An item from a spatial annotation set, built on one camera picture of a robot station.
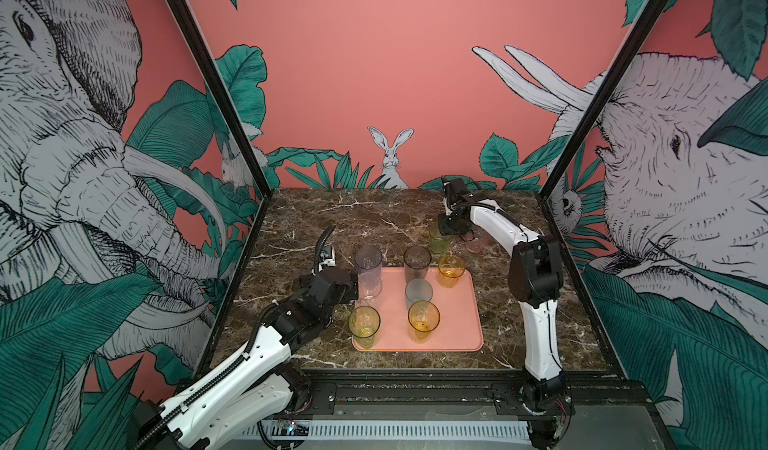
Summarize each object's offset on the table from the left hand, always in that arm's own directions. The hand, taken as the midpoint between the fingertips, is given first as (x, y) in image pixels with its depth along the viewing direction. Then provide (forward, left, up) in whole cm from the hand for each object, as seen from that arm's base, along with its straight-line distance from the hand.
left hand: (337, 270), depth 78 cm
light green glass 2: (+20, -32, -17) cm, 41 cm away
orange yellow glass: (+7, -34, -15) cm, 38 cm away
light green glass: (-9, -6, -15) cm, 18 cm away
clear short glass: (+1, -8, -11) cm, 13 cm away
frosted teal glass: (0, -23, -13) cm, 26 cm away
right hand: (+22, -32, -9) cm, 40 cm away
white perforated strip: (-34, -14, -18) cm, 41 cm away
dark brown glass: (+14, -24, -19) cm, 34 cm away
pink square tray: (-10, -35, -19) cm, 41 cm away
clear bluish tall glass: (+13, -7, -16) cm, 22 cm away
